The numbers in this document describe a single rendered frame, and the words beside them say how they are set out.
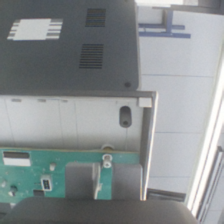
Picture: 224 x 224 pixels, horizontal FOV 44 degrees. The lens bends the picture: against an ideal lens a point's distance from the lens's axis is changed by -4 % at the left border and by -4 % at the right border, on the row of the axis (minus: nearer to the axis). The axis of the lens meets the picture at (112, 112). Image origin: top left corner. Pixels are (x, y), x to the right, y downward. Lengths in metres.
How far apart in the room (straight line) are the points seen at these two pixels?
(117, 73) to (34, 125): 0.09
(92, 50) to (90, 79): 0.04
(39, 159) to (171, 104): 4.84
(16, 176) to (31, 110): 0.05
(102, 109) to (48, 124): 0.04
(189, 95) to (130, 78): 4.74
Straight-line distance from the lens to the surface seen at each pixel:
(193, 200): 1.19
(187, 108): 5.11
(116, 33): 0.29
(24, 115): 0.19
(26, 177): 0.21
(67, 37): 0.29
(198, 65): 4.77
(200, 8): 2.09
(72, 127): 0.19
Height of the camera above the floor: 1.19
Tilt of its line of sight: 1 degrees down
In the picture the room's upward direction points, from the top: 91 degrees clockwise
